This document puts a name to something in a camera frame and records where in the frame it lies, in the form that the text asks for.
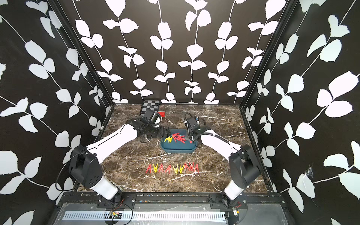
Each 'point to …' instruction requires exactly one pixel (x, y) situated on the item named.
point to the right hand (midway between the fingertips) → (188, 133)
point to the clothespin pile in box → (176, 136)
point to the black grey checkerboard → (152, 105)
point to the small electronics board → (115, 215)
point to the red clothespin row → (169, 168)
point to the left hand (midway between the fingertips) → (166, 132)
